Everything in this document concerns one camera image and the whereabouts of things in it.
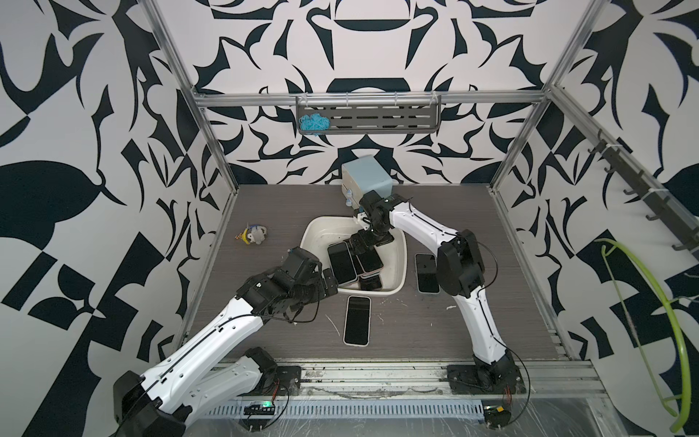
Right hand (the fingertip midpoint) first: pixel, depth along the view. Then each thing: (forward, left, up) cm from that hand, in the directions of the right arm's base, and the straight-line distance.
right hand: (361, 243), depth 96 cm
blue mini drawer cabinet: (+23, -1, +10) cm, 25 cm away
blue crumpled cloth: (+28, +15, +29) cm, 43 cm away
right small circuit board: (-49, -33, -7) cm, 60 cm away
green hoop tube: (-40, -58, +26) cm, 75 cm away
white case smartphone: (-24, +2, -8) cm, 25 cm away
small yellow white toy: (+4, +39, 0) cm, 39 cm away
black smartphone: (-7, -3, 0) cm, 8 cm away
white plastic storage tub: (+6, +15, -2) cm, 16 cm away
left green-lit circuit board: (-47, +26, -7) cm, 54 cm away
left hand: (-20, +11, +11) cm, 25 cm away
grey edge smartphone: (-7, +7, -1) cm, 10 cm away
